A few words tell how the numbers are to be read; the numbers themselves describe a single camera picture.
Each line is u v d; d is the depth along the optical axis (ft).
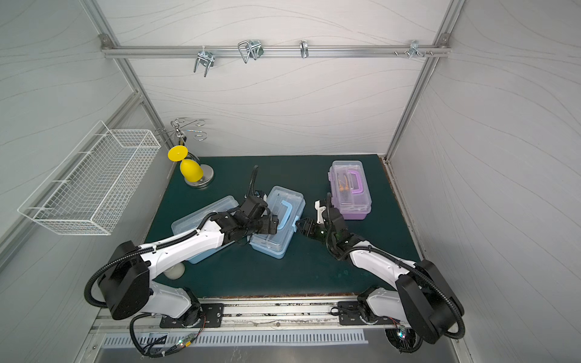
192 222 2.69
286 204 2.91
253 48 2.51
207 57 2.57
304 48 2.56
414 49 2.51
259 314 2.46
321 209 2.57
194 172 3.12
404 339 2.35
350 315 2.40
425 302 1.36
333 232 2.14
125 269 1.51
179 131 2.96
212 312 2.42
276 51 2.53
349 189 3.20
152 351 2.23
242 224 2.08
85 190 2.21
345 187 3.25
